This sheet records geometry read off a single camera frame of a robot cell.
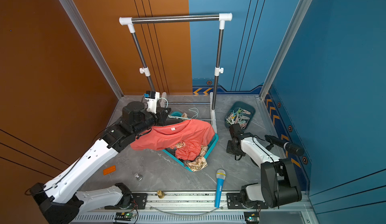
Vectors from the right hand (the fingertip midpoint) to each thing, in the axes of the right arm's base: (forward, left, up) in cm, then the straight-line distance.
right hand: (232, 150), depth 89 cm
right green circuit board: (-32, -5, -4) cm, 33 cm away
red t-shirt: (-1, +25, +19) cm, 31 cm away
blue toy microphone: (-15, +9, +2) cm, 17 cm away
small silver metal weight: (-16, +52, +1) cm, 54 cm away
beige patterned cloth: (-11, +19, +9) cm, 24 cm away
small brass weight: (-24, +39, +2) cm, 45 cm away
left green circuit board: (-32, +55, -3) cm, 64 cm away
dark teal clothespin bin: (+29, -10, 0) cm, 31 cm away
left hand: (+5, +32, +33) cm, 47 cm away
